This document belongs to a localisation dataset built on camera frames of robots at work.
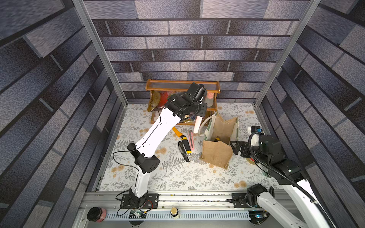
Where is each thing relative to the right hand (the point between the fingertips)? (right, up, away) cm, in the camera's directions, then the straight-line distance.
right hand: (237, 141), depth 71 cm
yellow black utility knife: (-4, -4, +27) cm, 27 cm away
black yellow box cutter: (-28, -10, +21) cm, 37 cm away
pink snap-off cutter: (-22, -2, +28) cm, 36 cm away
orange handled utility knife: (-27, -3, +27) cm, 38 cm away
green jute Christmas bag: (-2, -1, +27) cm, 27 cm away
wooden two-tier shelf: (-44, +32, +30) cm, 62 cm away
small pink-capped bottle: (-10, +24, +24) cm, 35 cm away
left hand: (-17, +17, 0) cm, 24 cm away
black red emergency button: (-69, -34, -5) cm, 77 cm away
